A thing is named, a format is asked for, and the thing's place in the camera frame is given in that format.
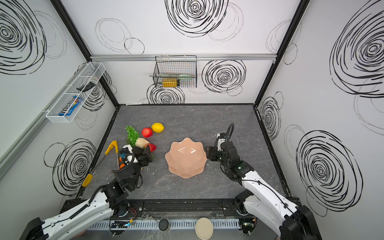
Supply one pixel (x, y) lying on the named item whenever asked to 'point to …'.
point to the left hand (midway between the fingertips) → (143, 147)
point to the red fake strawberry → (152, 147)
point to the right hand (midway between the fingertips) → (208, 147)
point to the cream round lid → (204, 228)
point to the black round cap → (163, 224)
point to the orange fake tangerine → (122, 165)
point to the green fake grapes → (132, 134)
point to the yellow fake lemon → (157, 127)
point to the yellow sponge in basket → (169, 82)
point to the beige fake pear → (141, 142)
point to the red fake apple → (147, 132)
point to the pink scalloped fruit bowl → (186, 158)
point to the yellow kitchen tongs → (89, 178)
